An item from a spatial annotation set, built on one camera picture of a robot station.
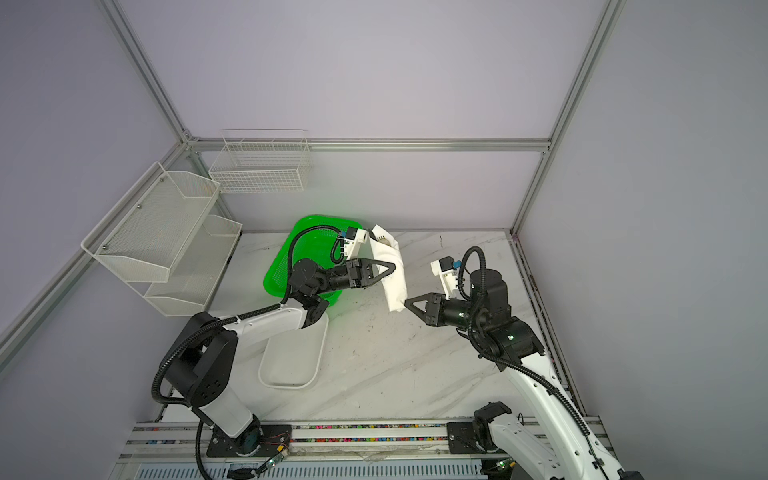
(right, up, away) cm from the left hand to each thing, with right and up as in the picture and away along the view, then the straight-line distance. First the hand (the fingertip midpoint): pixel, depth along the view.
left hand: (394, 269), depth 66 cm
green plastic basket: (-19, +6, +4) cm, 21 cm away
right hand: (+2, -8, -1) cm, 8 cm away
